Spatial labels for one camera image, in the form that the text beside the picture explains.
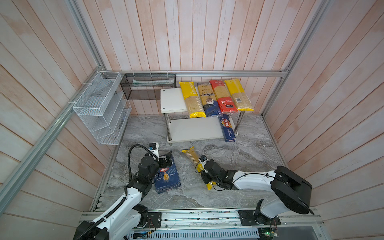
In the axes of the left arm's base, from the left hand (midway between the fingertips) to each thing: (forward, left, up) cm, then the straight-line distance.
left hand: (164, 153), depth 83 cm
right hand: (-5, -22, -11) cm, 25 cm away
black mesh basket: (+48, +16, +12) cm, 52 cm away
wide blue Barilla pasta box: (-12, -2, -6) cm, 14 cm away
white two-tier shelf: (+27, -7, -8) cm, 29 cm away
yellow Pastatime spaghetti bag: (-5, -20, -4) cm, 21 cm away
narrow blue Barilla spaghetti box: (+21, -40, -3) cm, 45 cm away
